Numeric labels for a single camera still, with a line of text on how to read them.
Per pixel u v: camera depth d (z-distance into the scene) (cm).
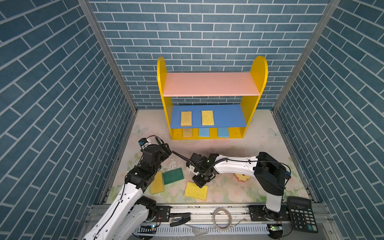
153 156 55
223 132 105
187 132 104
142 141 67
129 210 48
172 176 85
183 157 69
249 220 73
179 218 72
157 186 82
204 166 66
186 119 94
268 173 51
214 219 72
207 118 96
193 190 80
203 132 105
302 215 72
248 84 78
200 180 74
